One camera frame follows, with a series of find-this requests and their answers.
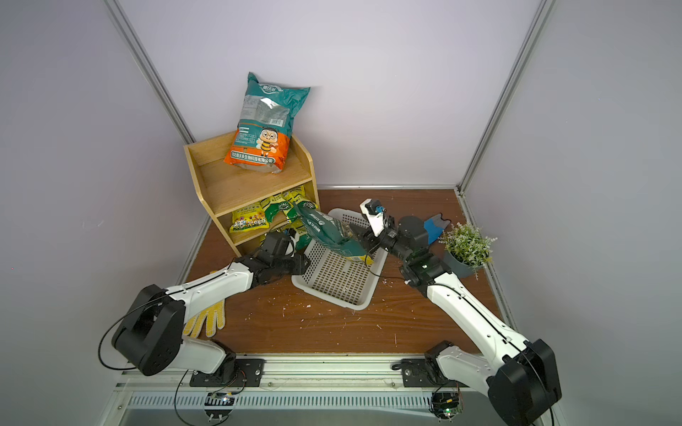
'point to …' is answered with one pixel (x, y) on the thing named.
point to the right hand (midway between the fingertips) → (361, 213)
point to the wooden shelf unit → (223, 188)
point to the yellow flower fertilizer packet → (249, 218)
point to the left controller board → (218, 406)
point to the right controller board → (446, 405)
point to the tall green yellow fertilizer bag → (333, 233)
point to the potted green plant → (467, 249)
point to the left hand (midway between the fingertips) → (308, 260)
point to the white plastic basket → (344, 280)
